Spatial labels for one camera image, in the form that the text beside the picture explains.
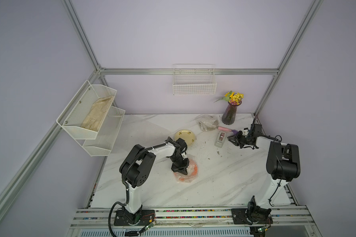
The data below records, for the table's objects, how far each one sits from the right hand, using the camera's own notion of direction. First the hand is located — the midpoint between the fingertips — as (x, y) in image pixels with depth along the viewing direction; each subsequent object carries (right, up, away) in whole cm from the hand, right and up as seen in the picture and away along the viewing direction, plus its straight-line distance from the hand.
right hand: (225, 137), depth 98 cm
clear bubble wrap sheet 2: (-10, +10, +13) cm, 19 cm away
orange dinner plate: (-23, -20, -11) cm, 33 cm away
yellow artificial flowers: (+6, +26, -2) cm, 26 cm away
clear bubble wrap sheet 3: (-65, +3, +14) cm, 67 cm away
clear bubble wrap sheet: (-25, -12, -6) cm, 29 cm away
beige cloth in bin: (-77, +11, -21) cm, 80 cm away
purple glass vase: (+6, +16, +10) cm, 20 cm away
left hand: (-27, -22, -11) cm, 36 cm away
